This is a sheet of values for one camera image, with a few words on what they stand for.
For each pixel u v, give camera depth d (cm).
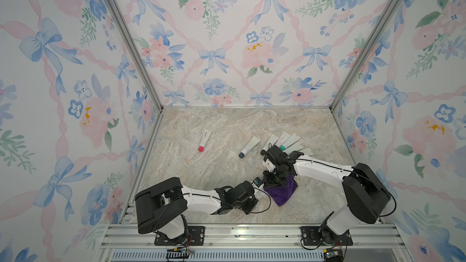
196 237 74
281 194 81
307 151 100
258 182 74
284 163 65
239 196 64
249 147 100
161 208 44
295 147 101
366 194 45
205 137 103
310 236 73
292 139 104
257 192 73
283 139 103
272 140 103
